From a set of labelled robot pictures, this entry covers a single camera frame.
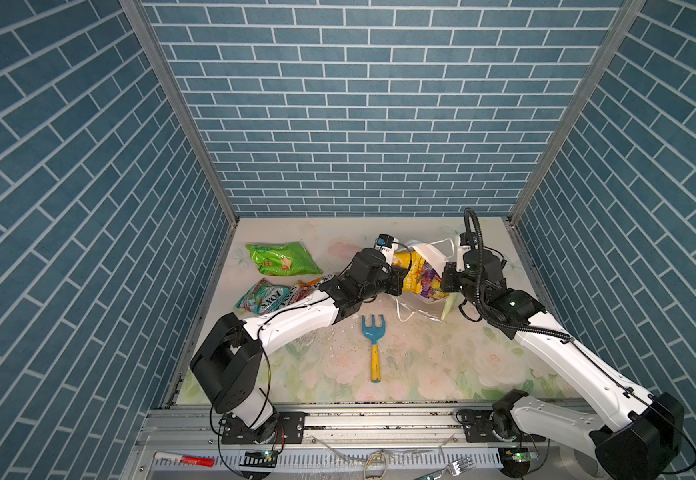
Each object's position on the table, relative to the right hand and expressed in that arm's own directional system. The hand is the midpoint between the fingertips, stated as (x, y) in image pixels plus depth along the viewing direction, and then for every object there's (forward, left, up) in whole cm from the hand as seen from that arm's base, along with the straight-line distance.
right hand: (444, 260), depth 78 cm
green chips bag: (+9, +50, -15) cm, 53 cm away
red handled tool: (-46, +58, -21) cm, 77 cm away
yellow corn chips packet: (-4, +8, -5) cm, 10 cm away
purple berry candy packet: (+5, +1, -16) cm, 17 cm away
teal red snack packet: (-4, +53, -19) cm, 57 cm away
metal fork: (-43, -3, -23) cm, 49 cm away
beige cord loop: (-43, +17, -25) cm, 52 cm away
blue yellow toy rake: (-12, +17, -22) cm, 30 cm away
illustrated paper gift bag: (+1, +2, +1) cm, 3 cm away
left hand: (-3, +9, -2) cm, 10 cm away
